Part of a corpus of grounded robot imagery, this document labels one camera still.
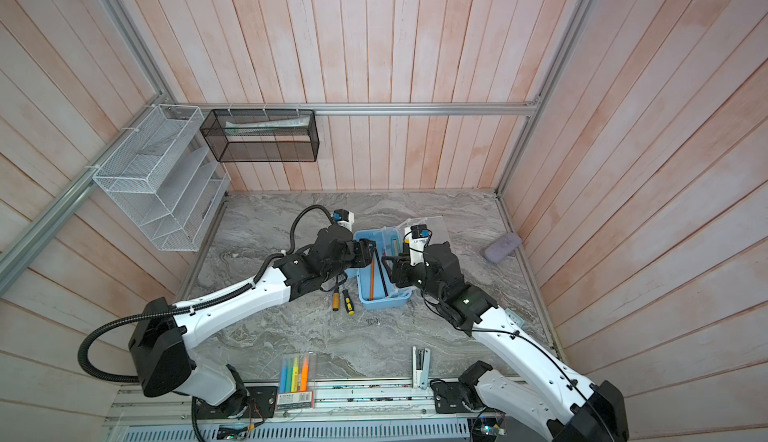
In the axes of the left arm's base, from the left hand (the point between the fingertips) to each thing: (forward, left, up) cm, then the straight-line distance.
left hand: (370, 251), depth 79 cm
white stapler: (-25, -13, -18) cm, 33 cm away
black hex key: (+4, -3, -20) cm, 21 cm away
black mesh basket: (+46, +39, +5) cm, 61 cm away
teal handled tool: (+10, -8, -13) cm, 19 cm away
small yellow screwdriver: (-5, +11, -19) cm, 23 cm away
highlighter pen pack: (-27, +19, -20) cm, 39 cm away
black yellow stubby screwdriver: (-7, +7, -18) cm, 21 cm away
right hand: (-3, -5, +2) cm, 6 cm away
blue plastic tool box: (-1, -1, -20) cm, 20 cm away
